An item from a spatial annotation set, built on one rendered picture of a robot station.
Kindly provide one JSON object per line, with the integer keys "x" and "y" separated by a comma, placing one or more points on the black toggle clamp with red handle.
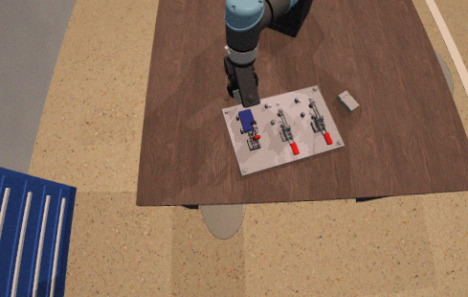
{"x": 318, "y": 124}

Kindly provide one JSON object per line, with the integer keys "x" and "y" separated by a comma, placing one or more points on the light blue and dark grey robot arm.
{"x": 244, "y": 22}

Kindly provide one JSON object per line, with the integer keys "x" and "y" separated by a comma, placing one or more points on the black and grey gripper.
{"x": 232, "y": 86}

